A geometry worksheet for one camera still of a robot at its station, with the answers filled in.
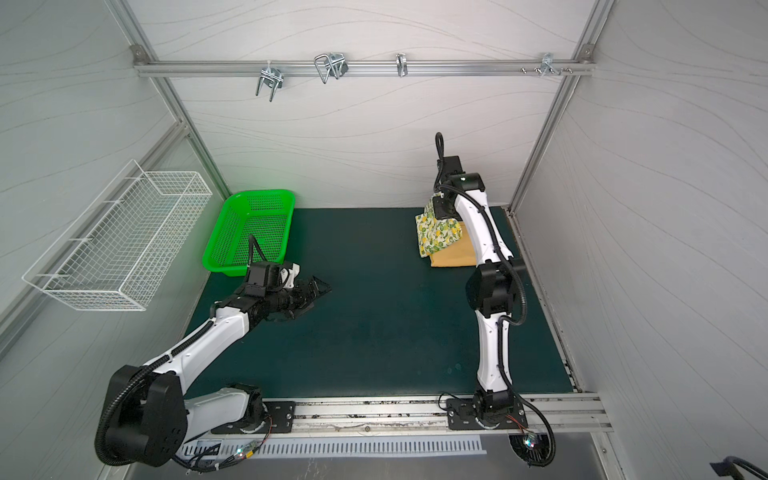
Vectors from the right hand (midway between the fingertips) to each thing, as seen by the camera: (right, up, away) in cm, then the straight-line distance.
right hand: (456, 203), depth 92 cm
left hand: (-39, -26, -8) cm, 47 cm away
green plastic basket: (-73, -7, +19) cm, 76 cm away
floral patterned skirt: (-6, -9, +6) cm, 13 cm away
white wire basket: (-84, -14, -24) cm, 89 cm away
